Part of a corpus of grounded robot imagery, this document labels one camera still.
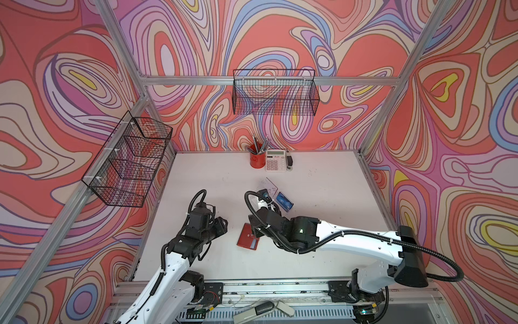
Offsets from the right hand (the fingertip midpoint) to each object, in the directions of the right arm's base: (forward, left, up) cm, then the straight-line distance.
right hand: (259, 220), depth 72 cm
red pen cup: (+41, 0, -12) cm, 42 cm away
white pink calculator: (+44, -10, -16) cm, 48 cm away
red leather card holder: (0, +6, -18) cm, 19 cm away
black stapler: (+42, -17, -15) cm, 48 cm away
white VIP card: (+23, -4, -9) cm, 25 cm away
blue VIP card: (+13, -12, -10) cm, 20 cm away
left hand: (+4, +13, -9) cm, 16 cm away
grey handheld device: (-25, 0, -13) cm, 29 cm away
